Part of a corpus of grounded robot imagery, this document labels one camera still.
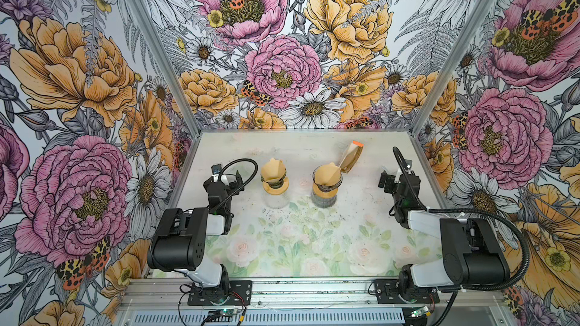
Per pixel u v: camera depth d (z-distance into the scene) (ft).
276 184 2.85
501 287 1.39
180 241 1.54
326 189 2.91
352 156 3.44
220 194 2.37
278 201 3.17
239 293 2.40
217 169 2.60
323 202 2.99
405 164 2.53
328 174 2.83
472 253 1.46
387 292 2.41
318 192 2.87
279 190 2.82
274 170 2.84
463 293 1.60
